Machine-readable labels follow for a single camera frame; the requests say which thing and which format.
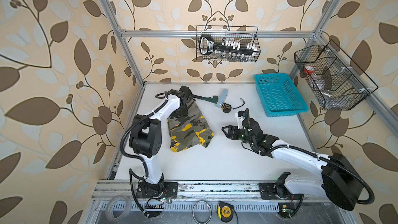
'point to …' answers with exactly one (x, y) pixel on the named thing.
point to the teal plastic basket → (278, 94)
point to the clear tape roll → (118, 208)
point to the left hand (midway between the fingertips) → (181, 114)
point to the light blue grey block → (222, 97)
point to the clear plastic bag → (321, 85)
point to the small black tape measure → (227, 108)
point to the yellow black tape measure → (225, 211)
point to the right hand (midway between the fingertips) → (225, 130)
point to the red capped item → (309, 69)
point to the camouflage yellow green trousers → (185, 131)
